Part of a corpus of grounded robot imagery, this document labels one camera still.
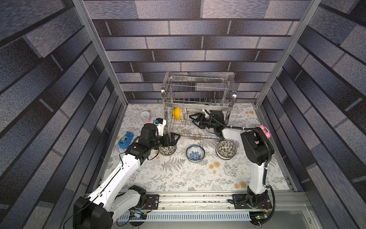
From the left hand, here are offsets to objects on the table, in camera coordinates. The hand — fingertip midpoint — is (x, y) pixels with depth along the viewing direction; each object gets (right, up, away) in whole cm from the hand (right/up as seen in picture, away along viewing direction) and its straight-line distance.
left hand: (174, 135), depth 76 cm
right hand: (+9, +9, +16) cm, 21 cm away
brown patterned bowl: (+5, +13, +31) cm, 34 cm away
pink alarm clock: (+58, +1, +13) cm, 59 cm away
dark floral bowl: (-6, -12, +16) cm, 21 cm away
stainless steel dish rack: (+5, +27, +45) cm, 53 cm away
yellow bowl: (-1, +13, +24) cm, 28 cm away
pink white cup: (-24, +10, +27) cm, 38 cm away
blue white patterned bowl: (+12, -13, +12) cm, 22 cm away
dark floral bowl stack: (+32, -11, +12) cm, 35 cm away
